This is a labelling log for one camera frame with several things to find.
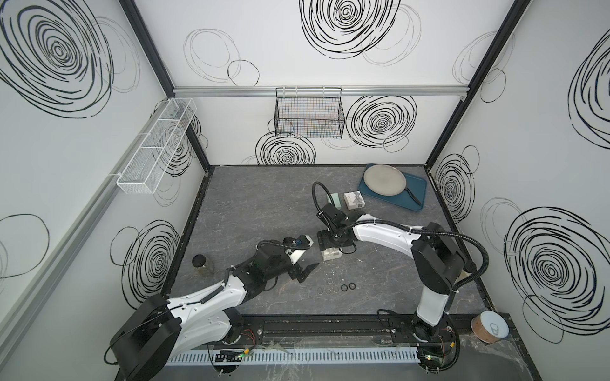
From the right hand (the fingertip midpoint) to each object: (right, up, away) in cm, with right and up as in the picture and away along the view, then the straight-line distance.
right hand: (327, 244), depth 89 cm
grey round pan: (+30, +25, +23) cm, 46 cm away
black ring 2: (+8, -13, -6) cm, 17 cm away
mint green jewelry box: (+5, +16, +16) cm, 23 cm away
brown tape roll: (+47, -20, -20) cm, 55 cm away
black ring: (+5, -14, -7) cm, 17 cm away
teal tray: (+44, +23, +24) cm, 56 cm away
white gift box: (+1, -2, -4) cm, 5 cm away
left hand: (-7, -1, -9) cm, 12 cm away
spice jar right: (+46, -8, -9) cm, 47 cm away
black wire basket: (-5, +61, +35) cm, 70 cm away
